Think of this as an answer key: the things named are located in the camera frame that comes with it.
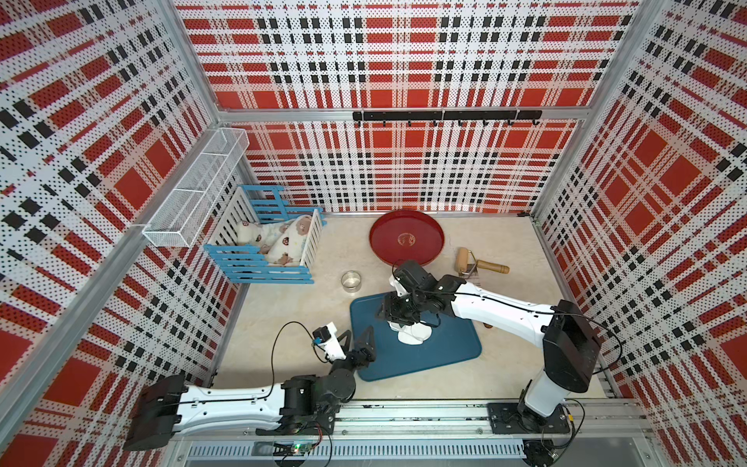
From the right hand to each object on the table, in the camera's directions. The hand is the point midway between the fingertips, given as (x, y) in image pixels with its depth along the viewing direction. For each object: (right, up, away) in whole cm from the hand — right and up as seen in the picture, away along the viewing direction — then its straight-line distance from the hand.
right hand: (384, 317), depth 78 cm
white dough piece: (+9, -8, +10) cm, 16 cm away
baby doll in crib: (-38, +20, +26) cm, 50 cm away
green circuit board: (-20, -29, -9) cm, 37 cm away
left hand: (-4, -3, -1) cm, 5 cm away
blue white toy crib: (-53, +36, +40) cm, 76 cm away
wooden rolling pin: (+29, +13, +25) cm, 41 cm away
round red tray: (+9, +23, +37) cm, 44 cm away
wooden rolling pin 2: (+20, +5, -24) cm, 32 cm away
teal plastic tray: (+20, -10, +8) cm, 24 cm away
